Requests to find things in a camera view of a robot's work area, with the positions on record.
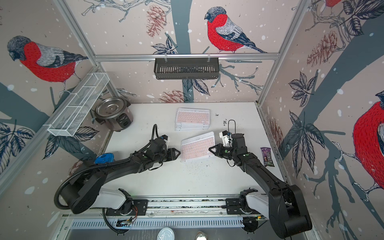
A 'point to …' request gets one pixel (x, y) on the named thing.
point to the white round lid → (166, 233)
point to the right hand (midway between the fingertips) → (210, 147)
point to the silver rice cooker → (115, 112)
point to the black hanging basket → (185, 69)
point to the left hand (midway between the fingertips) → (180, 151)
